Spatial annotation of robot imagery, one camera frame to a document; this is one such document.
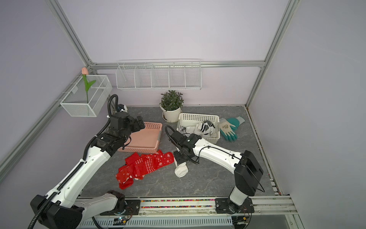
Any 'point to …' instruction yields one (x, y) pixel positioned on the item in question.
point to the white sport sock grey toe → (207, 128)
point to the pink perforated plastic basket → (146, 140)
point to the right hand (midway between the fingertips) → (180, 157)
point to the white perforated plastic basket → (190, 119)
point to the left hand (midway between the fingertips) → (135, 120)
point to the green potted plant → (171, 100)
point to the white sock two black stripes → (181, 169)
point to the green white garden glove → (228, 127)
